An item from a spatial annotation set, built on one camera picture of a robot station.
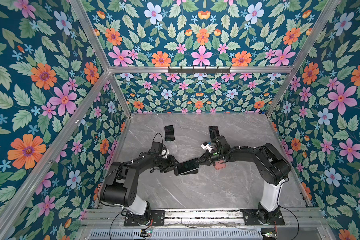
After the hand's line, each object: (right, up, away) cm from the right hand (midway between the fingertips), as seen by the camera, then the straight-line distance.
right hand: (197, 162), depth 87 cm
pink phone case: (+13, -3, +2) cm, 14 cm away
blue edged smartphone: (+13, +20, +20) cm, 32 cm away
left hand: (-11, 0, +1) cm, 11 cm away
